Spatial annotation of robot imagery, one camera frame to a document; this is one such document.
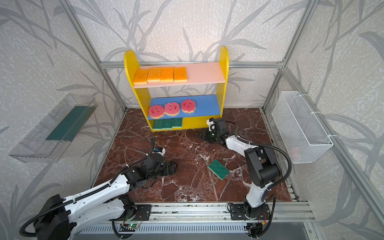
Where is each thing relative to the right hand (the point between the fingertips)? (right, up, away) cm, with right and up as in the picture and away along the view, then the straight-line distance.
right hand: (198, 131), depth 91 cm
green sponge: (-30, +3, +17) cm, 35 cm away
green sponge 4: (+12, -22, -5) cm, 26 cm away
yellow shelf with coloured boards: (-13, +26, +27) cm, 40 cm away
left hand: (-13, -16, -9) cm, 23 cm away
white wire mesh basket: (+45, 0, -30) cm, 54 cm away
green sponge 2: (-23, +4, +16) cm, 28 cm away
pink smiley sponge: (-27, +12, +3) cm, 30 cm away
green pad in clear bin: (-54, +5, -27) cm, 60 cm away
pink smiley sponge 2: (-17, +14, +5) cm, 23 cm away
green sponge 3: (-16, +5, +17) cm, 24 cm away
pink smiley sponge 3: (-7, +16, +6) cm, 18 cm away
